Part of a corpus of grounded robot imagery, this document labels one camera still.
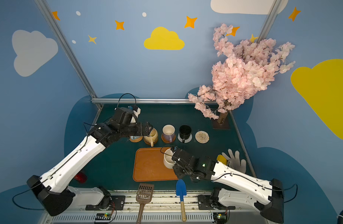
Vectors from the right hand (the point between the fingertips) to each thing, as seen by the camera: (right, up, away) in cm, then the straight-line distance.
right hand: (178, 165), depth 73 cm
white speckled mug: (-5, +3, -3) cm, 7 cm away
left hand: (-17, +22, 0) cm, 28 cm away
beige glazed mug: (-17, +13, +17) cm, 27 cm away
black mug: (+6, +16, +22) cm, 28 cm away
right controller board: (+23, -28, 0) cm, 36 cm away
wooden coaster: (-19, +8, +20) cm, 29 cm away
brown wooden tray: (-19, -5, +15) cm, 25 cm away
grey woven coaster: (+6, +10, +20) cm, 23 cm away
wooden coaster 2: (-8, +8, +25) cm, 27 cm away
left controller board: (-40, -27, 0) cm, 48 cm away
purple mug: (-6, +15, +30) cm, 34 cm away
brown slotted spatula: (-19, -17, +1) cm, 26 cm away
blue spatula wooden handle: (+2, -17, +5) cm, 18 cm away
